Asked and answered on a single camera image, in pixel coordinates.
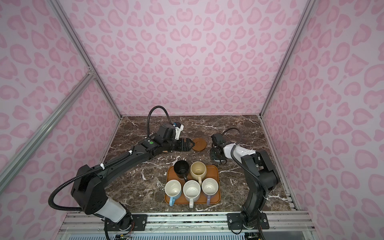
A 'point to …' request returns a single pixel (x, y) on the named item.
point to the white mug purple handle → (209, 187)
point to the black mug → (181, 168)
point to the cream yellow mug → (198, 171)
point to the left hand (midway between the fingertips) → (190, 141)
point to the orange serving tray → (167, 200)
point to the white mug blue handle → (173, 188)
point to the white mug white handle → (191, 189)
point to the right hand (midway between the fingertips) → (215, 154)
